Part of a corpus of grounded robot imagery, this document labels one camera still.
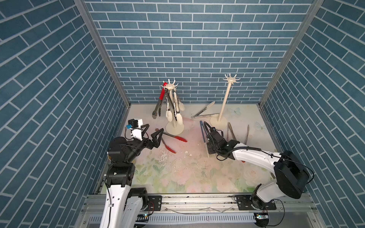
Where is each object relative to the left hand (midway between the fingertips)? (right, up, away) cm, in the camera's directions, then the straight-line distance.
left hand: (160, 128), depth 66 cm
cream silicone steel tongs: (+7, +13, +13) cm, 19 cm away
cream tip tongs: (+20, +6, +46) cm, 50 cm away
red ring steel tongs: (-9, +7, +27) cm, 29 cm away
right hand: (+28, -13, +23) cm, 38 cm away
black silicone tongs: (+4, +13, +13) cm, 19 cm away
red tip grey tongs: (+5, -10, +34) cm, 35 cm away
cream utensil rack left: (+1, -4, +39) cm, 39 cm away
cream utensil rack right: (+37, +1, +42) cm, 57 cm away
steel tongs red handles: (+44, -1, +42) cm, 61 cm away
